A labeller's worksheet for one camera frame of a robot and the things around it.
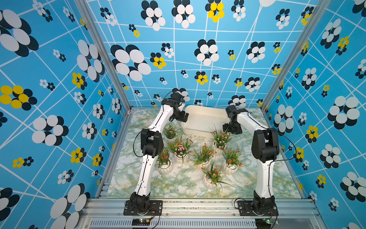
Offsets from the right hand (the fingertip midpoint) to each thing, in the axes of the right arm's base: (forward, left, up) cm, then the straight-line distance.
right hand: (232, 132), depth 100 cm
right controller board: (-52, -7, -5) cm, 53 cm away
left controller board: (-52, +56, -6) cm, 77 cm away
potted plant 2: (-12, +11, +11) cm, 20 cm away
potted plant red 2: (-27, +7, +11) cm, 29 cm away
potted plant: (-7, +42, +11) cm, 44 cm away
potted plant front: (-34, +19, +3) cm, 39 cm away
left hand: (+8, +36, +8) cm, 37 cm away
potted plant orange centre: (-23, +23, +7) cm, 33 cm away
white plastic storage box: (+13, +20, -3) cm, 24 cm away
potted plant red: (-25, +45, +5) cm, 52 cm away
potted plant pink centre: (-20, +35, +12) cm, 43 cm away
